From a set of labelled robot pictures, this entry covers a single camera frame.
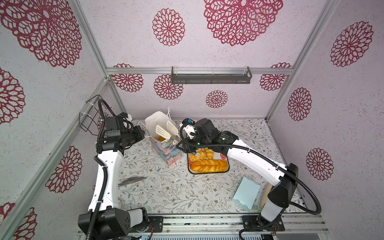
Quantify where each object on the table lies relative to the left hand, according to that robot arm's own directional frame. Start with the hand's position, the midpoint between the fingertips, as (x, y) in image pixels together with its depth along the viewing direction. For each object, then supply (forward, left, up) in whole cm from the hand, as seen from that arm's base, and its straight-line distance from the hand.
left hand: (144, 134), depth 75 cm
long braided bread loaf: (-5, -35, -24) cm, 43 cm away
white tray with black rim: (-9, -24, -26) cm, 36 cm away
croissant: (-3, -9, 0) cm, 9 cm away
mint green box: (-21, -54, -27) cm, 64 cm away
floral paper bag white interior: (-2, -11, -9) cm, 15 cm away
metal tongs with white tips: (+2, -12, -1) cm, 13 cm away
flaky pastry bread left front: (+1, -28, -24) cm, 37 cm away
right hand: (-6, -18, +1) cm, 19 cm away
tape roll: (-26, +14, -26) cm, 39 cm away
